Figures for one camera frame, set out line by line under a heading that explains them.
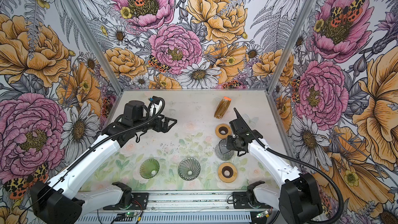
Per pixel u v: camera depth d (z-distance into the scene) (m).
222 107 1.02
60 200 0.37
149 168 0.81
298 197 0.39
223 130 0.99
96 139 0.98
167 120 0.67
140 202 0.73
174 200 0.76
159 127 0.66
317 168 0.76
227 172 0.83
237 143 0.70
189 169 0.82
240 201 0.74
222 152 0.82
